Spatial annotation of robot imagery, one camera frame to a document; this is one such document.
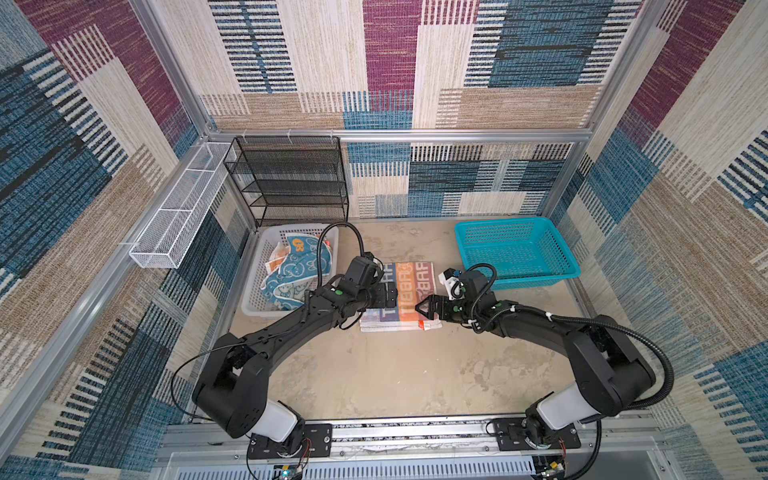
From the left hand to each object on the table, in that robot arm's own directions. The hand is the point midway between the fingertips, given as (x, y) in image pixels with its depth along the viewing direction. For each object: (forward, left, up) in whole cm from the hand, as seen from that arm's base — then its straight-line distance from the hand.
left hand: (385, 288), depth 86 cm
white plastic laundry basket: (0, +39, -8) cm, 40 cm away
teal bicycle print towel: (+6, +32, -9) cm, 34 cm away
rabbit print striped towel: (+10, -9, -12) cm, 19 cm away
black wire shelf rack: (+43, +33, +5) cm, 55 cm away
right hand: (-4, -12, -7) cm, 15 cm away
